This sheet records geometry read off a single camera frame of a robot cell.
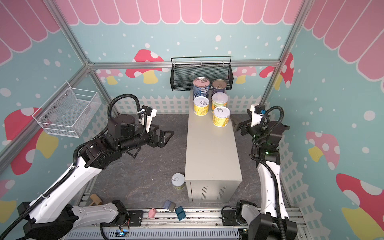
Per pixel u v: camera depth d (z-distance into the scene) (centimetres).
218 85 71
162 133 53
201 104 69
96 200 79
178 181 81
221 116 65
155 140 53
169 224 74
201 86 70
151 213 75
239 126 63
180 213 75
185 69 92
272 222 38
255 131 60
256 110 57
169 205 77
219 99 67
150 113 53
